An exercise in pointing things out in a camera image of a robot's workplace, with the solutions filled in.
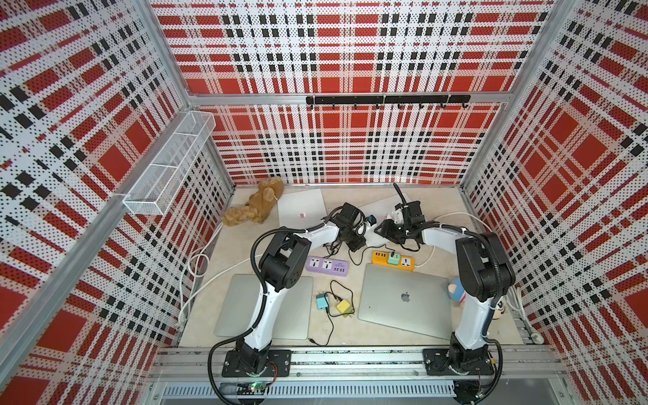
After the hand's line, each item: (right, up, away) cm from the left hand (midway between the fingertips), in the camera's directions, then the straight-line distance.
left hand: (364, 240), depth 101 cm
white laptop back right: (+7, +12, +10) cm, 17 cm away
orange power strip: (+15, -7, -8) cm, 19 cm away
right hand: (+7, +4, -3) cm, 9 cm away
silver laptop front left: (-46, -19, -15) cm, 52 cm away
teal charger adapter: (-16, -19, -17) cm, 30 cm away
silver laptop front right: (+13, -19, -15) cm, 27 cm away
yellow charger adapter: (-9, -20, -18) cm, 29 cm away
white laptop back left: (-27, +13, +10) cm, 31 cm away
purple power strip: (-11, -9, -11) cm, 18 cm away
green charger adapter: (+9, -6, -12) cm, 17 cm away
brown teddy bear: (-43, +14, 0) cm, 45 cm away
